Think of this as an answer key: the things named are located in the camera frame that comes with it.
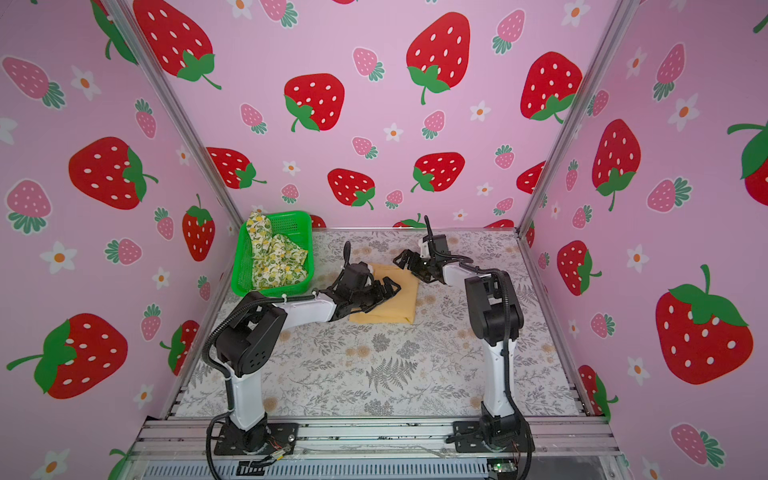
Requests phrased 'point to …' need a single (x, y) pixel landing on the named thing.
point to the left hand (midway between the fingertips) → (397, 292)
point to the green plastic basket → (294, 227)
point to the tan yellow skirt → (399, 308)
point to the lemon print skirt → (276, 260)
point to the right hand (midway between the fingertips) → (396, 266)
